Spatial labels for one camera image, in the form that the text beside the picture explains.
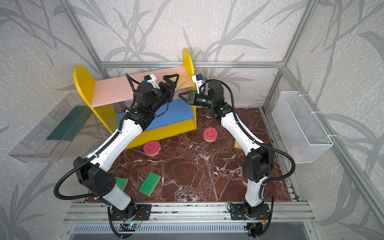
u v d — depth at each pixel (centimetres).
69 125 64
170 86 62
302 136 62
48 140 63
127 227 72
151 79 65
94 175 41
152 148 94
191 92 68
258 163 46
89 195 48
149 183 82
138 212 72
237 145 97
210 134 101
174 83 61
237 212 73
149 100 55
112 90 74
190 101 65
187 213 76
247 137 50
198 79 67
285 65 94
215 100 60
